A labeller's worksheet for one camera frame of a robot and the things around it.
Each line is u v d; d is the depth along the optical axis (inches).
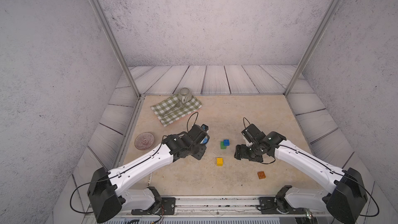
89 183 15.4
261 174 32.0
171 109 43.8
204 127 27.2
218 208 29.1
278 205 26.0
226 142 35.2
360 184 16.4
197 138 22.9
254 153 25.8
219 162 33.3
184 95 44.0
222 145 36.1
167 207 28.6
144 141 36.5
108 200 14.7
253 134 24.5
